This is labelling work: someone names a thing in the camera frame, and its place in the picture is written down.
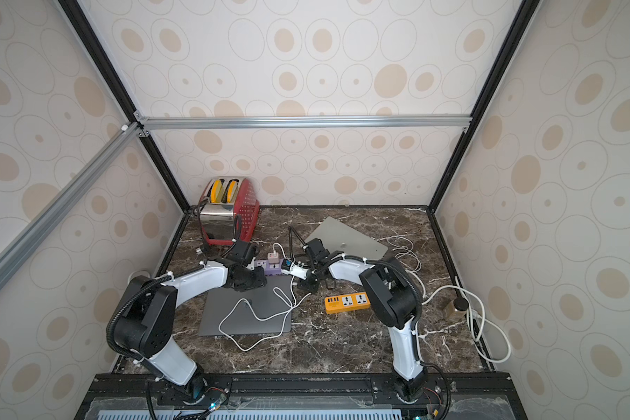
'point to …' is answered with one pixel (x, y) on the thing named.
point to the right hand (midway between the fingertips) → (299, 287)
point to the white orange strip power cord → (479, 317)
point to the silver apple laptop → (342, 239)
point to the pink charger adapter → (273, 257)
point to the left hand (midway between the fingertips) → (267, 279)
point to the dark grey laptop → (263, 311)
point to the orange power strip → (348, 302)
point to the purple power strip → (270, 268)
